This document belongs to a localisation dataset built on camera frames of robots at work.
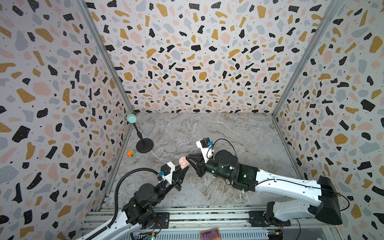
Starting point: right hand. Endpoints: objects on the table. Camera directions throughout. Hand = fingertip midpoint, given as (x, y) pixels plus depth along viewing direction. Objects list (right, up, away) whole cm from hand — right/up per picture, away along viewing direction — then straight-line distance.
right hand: (187, 156), depth 62 cm
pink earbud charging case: (-2, -3, +3) cm, 5 cm away
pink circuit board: (+11, -37, +7) cm, 40 cm away
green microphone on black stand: (-33, 0, +39) cm, 51 cm away
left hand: (0, -4, +4) cm, 6 cm away
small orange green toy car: (-39, -4, +33) cm, 52 cm away
